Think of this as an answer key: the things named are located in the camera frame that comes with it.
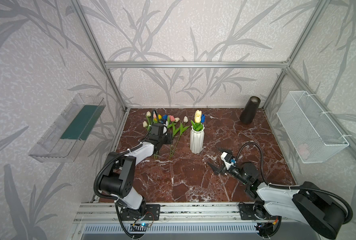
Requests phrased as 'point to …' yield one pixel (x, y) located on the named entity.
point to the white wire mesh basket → (314, 137)
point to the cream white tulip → (198, 115)
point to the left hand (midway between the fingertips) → (173, 130)
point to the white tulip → (182, 129)
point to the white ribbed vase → (197, 140)
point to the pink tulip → (171, 118)
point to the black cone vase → (250, 109)
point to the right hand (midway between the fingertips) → (214, 150)
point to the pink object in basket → (304, 151)
